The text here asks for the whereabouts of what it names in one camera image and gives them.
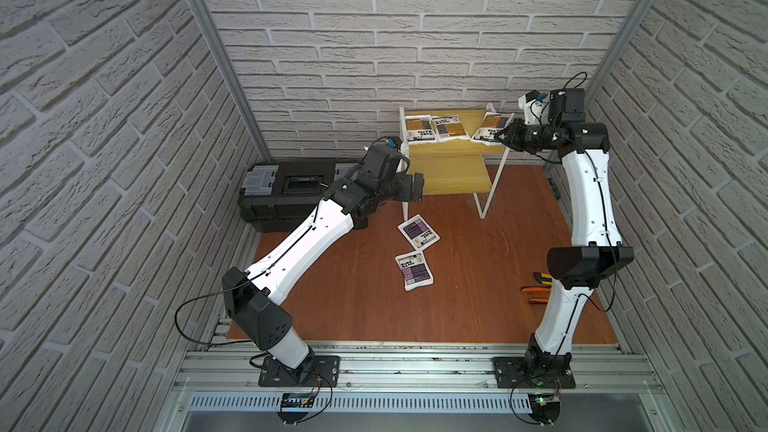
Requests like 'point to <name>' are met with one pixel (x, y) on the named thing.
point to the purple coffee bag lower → (415, 270)
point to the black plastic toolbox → (277, 196)
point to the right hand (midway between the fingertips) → (502, 134)
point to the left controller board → (295, 406)
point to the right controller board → (545, 407)
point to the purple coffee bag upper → (419, 232)
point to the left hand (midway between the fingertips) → (415, 175)
